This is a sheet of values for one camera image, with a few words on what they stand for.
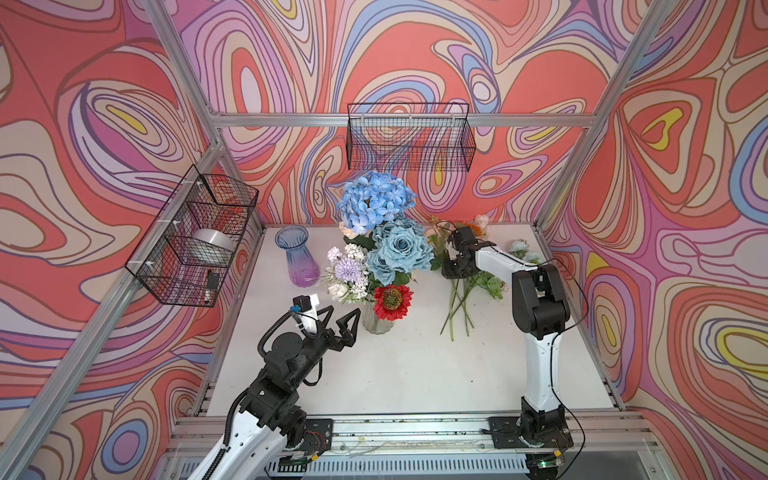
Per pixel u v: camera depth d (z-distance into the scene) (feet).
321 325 2.41
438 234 3.56
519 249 3.44
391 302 2.22
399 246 2.02
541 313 1.89
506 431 2.39
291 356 1.75
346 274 2.23
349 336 2.10
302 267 3.09
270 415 1.72
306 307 2.05
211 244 2.28
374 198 2.01
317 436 2.37
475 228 3.59
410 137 3.15
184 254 2.42
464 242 2.78
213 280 2.39
